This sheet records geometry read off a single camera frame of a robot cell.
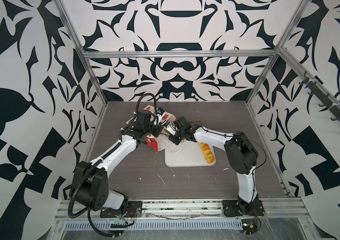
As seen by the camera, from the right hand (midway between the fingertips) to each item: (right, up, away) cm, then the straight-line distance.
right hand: (171, 134), depth 94 cm
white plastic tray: (+12, -12, -2) cm, 17 cm away
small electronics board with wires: (+37, -40, -23) cm, 59 cm away
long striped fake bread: (+22, -11, -3) cm, 24 cm away
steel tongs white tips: (-3, +1, +1) cm, 3 cm away
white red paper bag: (-10, -3, -10) cm, 14 cm away
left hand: (-6, +9, -10) cm, 15 cm away
